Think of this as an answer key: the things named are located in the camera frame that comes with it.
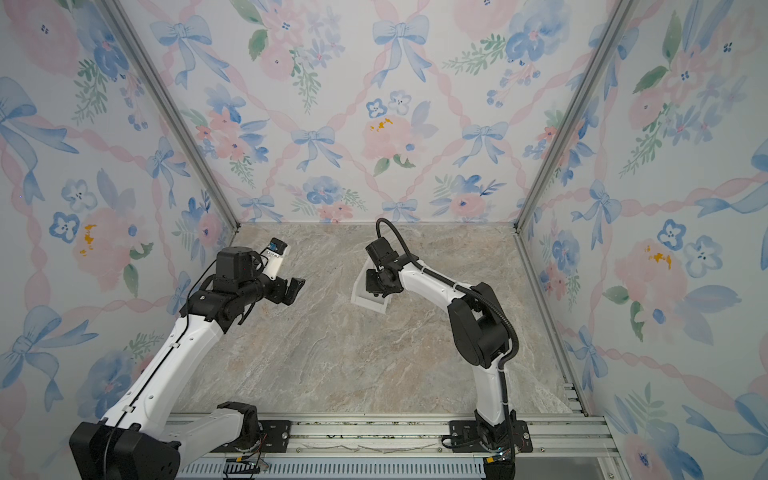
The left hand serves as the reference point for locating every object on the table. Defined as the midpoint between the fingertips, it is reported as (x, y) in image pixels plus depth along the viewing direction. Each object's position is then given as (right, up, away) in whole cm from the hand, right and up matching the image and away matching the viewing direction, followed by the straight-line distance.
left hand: (288, 271), depth 79 cm
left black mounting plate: (-2, -41, -5) cm, 41 cm away
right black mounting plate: (+46, -39, -5) cm, 61 cm away
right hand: (+22, -5, +16) cm, 28 cm away
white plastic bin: (+18, -9, +16) cm, 26 cm away
